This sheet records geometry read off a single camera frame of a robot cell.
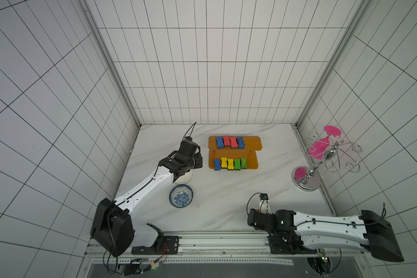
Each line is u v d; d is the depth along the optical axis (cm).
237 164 98
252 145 90
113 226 40
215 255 72
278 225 57
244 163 97
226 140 92
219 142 91
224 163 98
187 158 62
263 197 73
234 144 90
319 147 83
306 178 92
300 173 100
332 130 79
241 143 90
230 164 97
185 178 90
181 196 87
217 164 97
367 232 43
